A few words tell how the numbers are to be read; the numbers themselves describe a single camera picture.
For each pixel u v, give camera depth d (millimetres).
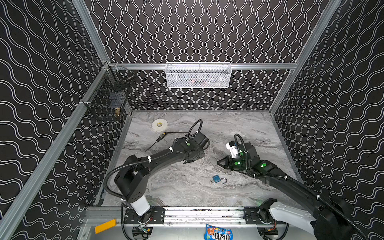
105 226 714
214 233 690
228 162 689
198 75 1284
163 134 1039
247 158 623
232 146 744
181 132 1081
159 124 1129
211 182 856
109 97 913
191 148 602
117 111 833
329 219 394
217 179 857
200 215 759
